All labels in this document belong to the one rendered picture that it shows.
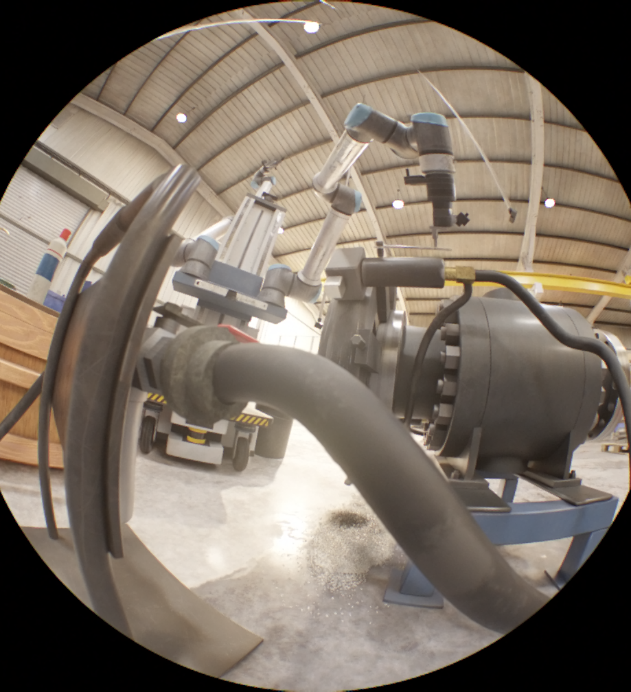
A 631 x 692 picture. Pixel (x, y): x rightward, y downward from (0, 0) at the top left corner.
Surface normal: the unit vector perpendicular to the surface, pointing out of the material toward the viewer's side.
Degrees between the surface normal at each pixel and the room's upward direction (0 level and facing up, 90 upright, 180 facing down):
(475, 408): 115
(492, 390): 106
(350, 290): 157
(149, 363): 120
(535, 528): 90
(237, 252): 90
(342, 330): 89
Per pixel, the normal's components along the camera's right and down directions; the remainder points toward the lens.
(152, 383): -0.43, 0.22
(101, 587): 0.77, 0.00
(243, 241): 0.49, -0.12
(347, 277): -0.33, 0.77
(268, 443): 0.14, -0.16
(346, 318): -0.38, -0.39
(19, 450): 0.90, 0.07
